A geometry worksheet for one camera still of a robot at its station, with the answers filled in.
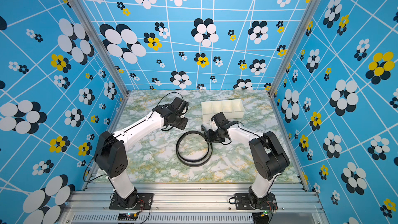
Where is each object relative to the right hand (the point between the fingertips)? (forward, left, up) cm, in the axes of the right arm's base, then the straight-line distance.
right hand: (210, 138), depth 92 cm
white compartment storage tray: (+22, -16, +1) cm, 27 cm away
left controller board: (-39, +39, -5) cm, 55 cm away
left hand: (+5, +14, +10) cm, 18 cm away
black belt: (-14, +9, -3) cm, 17 cm away
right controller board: (-38, -23, -5) cm, 45 cm away
